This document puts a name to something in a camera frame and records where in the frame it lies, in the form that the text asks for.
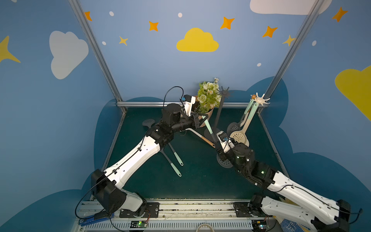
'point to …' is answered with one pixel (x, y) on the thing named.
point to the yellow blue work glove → (288, 225)
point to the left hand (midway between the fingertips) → (210, 116)
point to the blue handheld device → (92, 220)
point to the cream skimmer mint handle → (240, 136)
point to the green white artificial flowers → (208, 95)
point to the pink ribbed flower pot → (209, 113)
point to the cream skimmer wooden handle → (203, 138)
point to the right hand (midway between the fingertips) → (223, 138)
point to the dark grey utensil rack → (214, 133)
